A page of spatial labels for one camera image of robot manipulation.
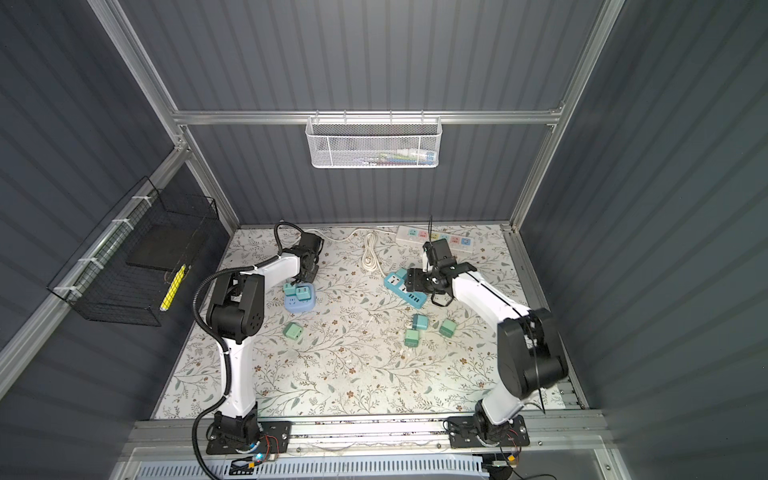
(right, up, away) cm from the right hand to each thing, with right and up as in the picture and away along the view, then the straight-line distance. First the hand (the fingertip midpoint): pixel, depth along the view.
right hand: (419, 283), depth 91 cm
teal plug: (-41, -3, +3) cm, 41 cm away
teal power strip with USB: (-6, -2, +8) cm, 11 cm away
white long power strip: (+3, +16, +24) cm, 29 cm away
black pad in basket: (-70, +11, -13) cm, 72 cm away
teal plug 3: (0, -12, +1) cm, 12 cm away
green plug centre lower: (-3, -16, -2) cm, 17 cm away
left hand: (-42, +3, +14) cm, 44 cm away
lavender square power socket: (-41, -7, +4) cm, 41 cm away
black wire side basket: (-73, +4, -19) cm, 75 cm away
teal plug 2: (-37, -3, +3) cm, 37 cm away
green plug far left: (-39, -15, 0) cm, 41 cm away
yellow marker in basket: (-60, +1, -22) cm, 64 cm away
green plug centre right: (+9, -14, 0) cm, 16 cm away
